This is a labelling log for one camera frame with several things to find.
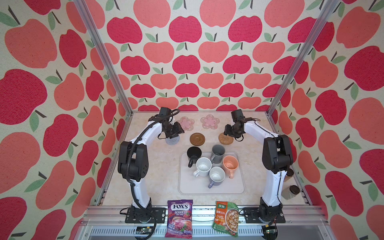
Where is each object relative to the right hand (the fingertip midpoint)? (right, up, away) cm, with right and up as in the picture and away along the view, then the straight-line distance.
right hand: (230, 132), depth 101 cm
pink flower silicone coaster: (-12, +8, +14) cm, 21 cm away
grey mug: (-10, -12, -8) cm, 18 cm away
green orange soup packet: (-9, -41, -29) cm, 51 cm away
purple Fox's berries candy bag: (-32, -40, -30) cm, 60 cm away
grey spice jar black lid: (+23, -29, -26) cm, 46 cm away
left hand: (-31, 0, -8) cm, 32 cm away
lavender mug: (-11, -24, -15) cm, 31 cm away
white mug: (-19, -20, -10) cm, 29 cm away
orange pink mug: (-2, -20, -10) cm, 22 cm away
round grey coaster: (-40, -6, +3) cm, 41 cm away
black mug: (-25, -12, -15) cm, 31 cm away
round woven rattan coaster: (-2, -5, +4) cm, 7 cm away
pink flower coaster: (-30, +6, +13) cm, 33 cm away
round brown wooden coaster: (-23, -5, +4) cm, 23 cm away
